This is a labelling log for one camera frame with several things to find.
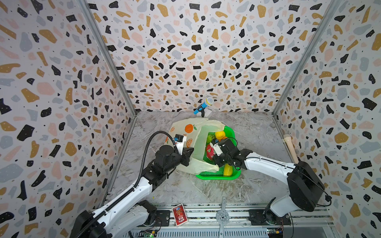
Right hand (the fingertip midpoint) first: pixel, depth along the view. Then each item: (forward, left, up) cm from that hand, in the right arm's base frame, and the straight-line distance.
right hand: (211, 155), depth 86 cm
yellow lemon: (+16, -6, -2) cm, 17 cm away
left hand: (-3, +10, +14) cm, 17 cm away
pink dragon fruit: (+3, +1, 0) cm, 3 cm away
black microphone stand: (+31, +5, +5) cm, 31 cm away
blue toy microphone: (+29, +1, +16) cm, 33 cm away
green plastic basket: (+18, -14, -3) cm, 23 cm away
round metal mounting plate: (-29, -5, -9) cm, 31 cm away
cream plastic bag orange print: (+12, +9, +9) cm, 17 cm away
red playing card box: (-29, +16, -7) cm, 34 cm away
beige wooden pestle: (+19, -57, -11) cm, 61 cm away
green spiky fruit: (+14, 0, -2) cm, 14 cm away
